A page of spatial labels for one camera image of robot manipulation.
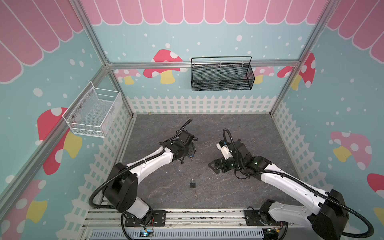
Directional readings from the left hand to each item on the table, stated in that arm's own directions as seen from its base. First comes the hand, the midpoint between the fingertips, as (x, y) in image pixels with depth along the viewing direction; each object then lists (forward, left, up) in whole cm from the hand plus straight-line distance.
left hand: (189, 151), depth 88 cm
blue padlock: (+2, -1, -9) cm, 10 cm away
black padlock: (-16, -2, -9) cm, 19 cm away
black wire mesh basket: (+40, -19, +24) cm, 51 cm away
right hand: (-9, -14, +5) cm, 17 cm away
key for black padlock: (-22, -4, -9) cm, 24 cm away
